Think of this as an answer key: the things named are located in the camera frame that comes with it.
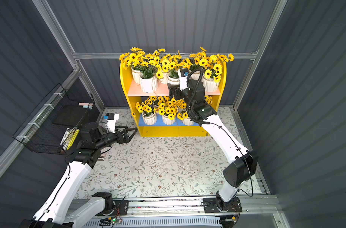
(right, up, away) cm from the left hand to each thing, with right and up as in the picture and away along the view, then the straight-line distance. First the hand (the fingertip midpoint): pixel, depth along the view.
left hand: (130, 129), depth 71 cm
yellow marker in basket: (-28, -6, -2) cm, 29 cm away
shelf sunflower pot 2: (+18, +8, +10) cm, 22 cm away
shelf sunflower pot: (+6, +8, +16) cm, 19 cm away
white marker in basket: (-32, -3, -1) cm, 32 cm away
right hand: (+25, +24, -1) cm, 34 cm away
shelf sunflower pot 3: (+27, +7, +9) cm, 29 cm away
